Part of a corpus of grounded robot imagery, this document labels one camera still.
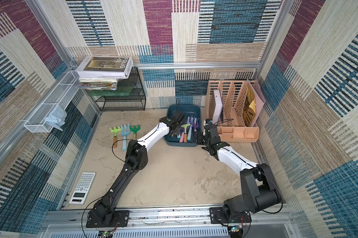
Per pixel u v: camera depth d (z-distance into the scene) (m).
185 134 1.02
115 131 1.08
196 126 1.08
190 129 1.05
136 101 1.19
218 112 0.99
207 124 0.79
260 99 0.83
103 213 0.64
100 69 0.82
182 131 1.03
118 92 0.96
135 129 1.08
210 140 0.69
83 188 0.82
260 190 0.43
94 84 0.83
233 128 0.98
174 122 0.80
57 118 0.67
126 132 1.08
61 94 0.83
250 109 0.85
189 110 1.18
